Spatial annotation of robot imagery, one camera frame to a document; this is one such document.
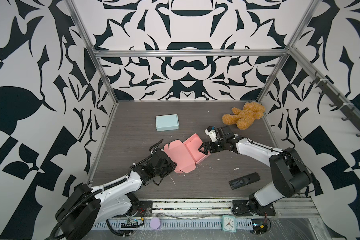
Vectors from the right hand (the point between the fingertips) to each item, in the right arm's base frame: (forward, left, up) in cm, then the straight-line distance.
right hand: (205, 146), depth 89 cm
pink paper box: (-3, +11, -3) cm, 12 cm away
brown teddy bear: (+20, -28, +1) cm, 34 cm away
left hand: (-9, +15, +2) cm, 18 cm away
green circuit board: (-38, -22, -7) cm, 44 cm away
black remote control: (-17, -20, -6) cm, 27 cm away
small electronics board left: (-36, +39, -7) cm, 53 cm away
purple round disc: (-37, +25, +3) cm, 45 cm away
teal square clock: (-37, -7, -4) cm, 38 cm away
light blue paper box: (+19, +24, -1) cm, 30 cm away
